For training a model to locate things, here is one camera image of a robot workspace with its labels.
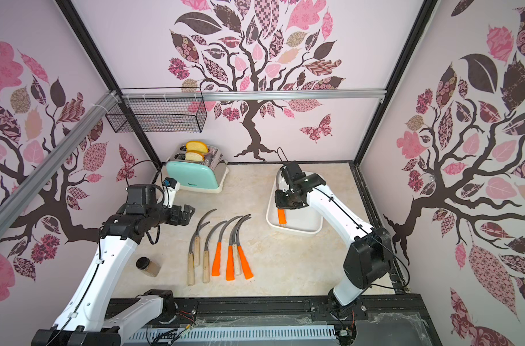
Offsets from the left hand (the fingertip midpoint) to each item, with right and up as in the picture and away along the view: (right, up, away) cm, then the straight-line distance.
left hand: (180, 212), depth 75 cm
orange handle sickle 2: (+22, -21, +10) cm, 32 cm away
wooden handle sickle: (+1, -14, +15) cm, 20 cm away
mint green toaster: (+2, +14, +23) cm, 27 cm away
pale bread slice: (-3, +23, +22) cm, 32 cm away
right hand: (+36, +3, +8) cm, 37 cm away
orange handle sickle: (+11, -23, +8) cm, 27 cm away
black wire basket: (-31, +49, +47) cm, 75 cm away
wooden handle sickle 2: (+6, -19, +10) cm, 23 cm away
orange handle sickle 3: (+37, -2, +4) cm, 37 cm away
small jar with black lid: (-14, -23, +7) cm, 28 cm away
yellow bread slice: (-2, +28, +25) cm, 38 cm away
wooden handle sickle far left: (+1, -23, +8) cm, 24 cm away
